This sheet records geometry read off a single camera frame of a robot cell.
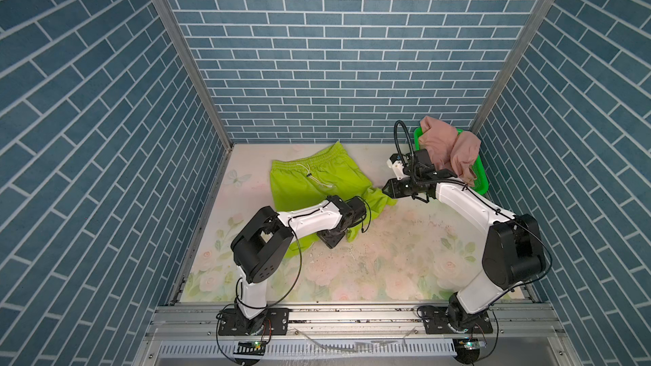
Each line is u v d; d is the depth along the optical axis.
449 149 1.11
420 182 0.66
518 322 0.76
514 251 0.46
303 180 1.04
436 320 0.74
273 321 0.75
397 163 0.82
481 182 0.99
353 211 0.67
